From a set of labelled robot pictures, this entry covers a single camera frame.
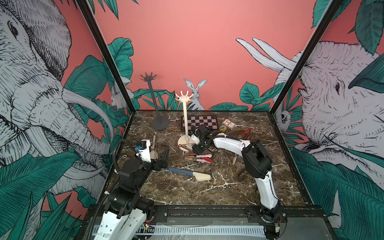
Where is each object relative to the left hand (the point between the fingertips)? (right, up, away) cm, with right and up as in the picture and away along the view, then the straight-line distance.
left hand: (160, 147), depth 68 cm
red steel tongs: (+10, -5, +31) cm, 33 cm away
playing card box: (+41, +11, +43) cm, 61 cm away
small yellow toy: (+37, +8, +41) cm, 56 cm away
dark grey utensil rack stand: (-12, +12, +46) cm, 49 cm away
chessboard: (+27, +13, +43) cm, 52 cm away
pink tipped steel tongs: (+20, -11, +25) cm, 34 cm away
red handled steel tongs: (+57, +6, +42) cm, 71 cm away
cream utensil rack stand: (+9, -3, +33) cm, 34 cm away
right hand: (+15, -4, +28) cm, 32 cm away
